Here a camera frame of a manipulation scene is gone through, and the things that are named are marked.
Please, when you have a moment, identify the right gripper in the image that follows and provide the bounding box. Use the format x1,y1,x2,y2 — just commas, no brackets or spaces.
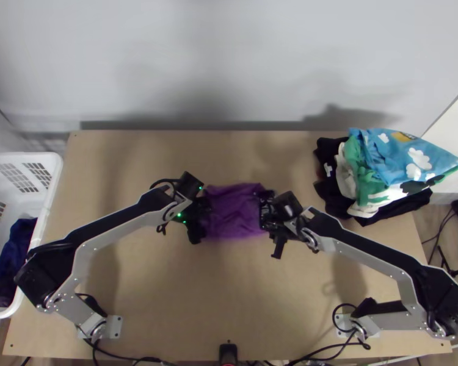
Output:
259,196,292,260

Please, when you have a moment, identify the dark t-shirt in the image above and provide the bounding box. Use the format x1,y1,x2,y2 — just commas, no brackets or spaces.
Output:
192,182,277,242

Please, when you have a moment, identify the heap of clothes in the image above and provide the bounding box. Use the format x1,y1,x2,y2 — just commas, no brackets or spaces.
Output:
313,126,458,228

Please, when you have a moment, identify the white laundry basket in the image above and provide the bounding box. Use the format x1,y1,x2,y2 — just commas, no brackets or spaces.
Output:
0,152,64,320

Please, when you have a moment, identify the dark garment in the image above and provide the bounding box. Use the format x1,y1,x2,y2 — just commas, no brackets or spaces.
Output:
0,217,39,308

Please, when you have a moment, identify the white cabinet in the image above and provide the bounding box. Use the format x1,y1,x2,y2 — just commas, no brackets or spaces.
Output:
421,77,458,207

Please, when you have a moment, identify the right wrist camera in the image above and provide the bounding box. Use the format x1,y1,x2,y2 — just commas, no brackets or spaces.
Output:
273,190,302,221

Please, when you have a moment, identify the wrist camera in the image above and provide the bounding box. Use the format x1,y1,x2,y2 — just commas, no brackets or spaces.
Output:
178,171,205,200
273,190,302,221

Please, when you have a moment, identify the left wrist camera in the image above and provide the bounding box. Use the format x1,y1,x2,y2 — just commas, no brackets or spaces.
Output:
178,171,205,200

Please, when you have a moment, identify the black cable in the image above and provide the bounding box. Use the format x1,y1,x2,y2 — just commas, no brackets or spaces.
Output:
289,331,372,366
421,207,458,245
83,336,170,366

